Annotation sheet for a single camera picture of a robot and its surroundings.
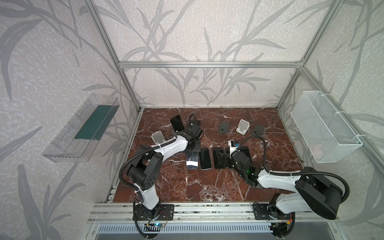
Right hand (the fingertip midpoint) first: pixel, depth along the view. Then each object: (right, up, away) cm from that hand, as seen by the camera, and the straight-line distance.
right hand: (222, 147), depth 87 cm
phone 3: (-3, -5, -10) cm, 11 cm away
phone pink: (+17, -4, +11) cm, 21 cm away
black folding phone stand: (-15, +14, +17) cm, 27 cm away
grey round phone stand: (+4, +11, +18) cm, 22 cm away
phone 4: (+2, -6, -11) cm, 13 cm away
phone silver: (-10, -9, +5) cm, 14 cm away
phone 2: (-18, -8, +2) cm, 20 cm away
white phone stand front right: (-40, +5, +9) cm, 42 cm away
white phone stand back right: (+17, +11, +16) cm, 26 cm away
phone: (-27, +14, +5) cm, 31 cm away
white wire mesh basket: (+41, +10, -24) cm, 49 cm away
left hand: (-15, +1, +7) cm, 17 cm away
